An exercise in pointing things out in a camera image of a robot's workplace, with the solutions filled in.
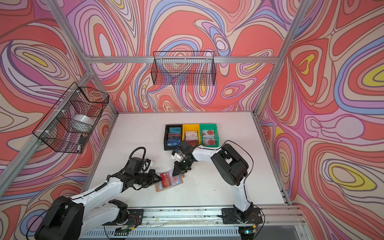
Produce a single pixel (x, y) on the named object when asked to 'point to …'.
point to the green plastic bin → (209, 135)
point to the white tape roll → (82, 123)
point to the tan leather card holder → (175, 180)
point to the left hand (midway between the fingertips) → (163, 178)
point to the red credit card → (166, 179)
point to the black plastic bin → (173, 136)
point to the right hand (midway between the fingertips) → (176, 177)
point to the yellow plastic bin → (191, 133)
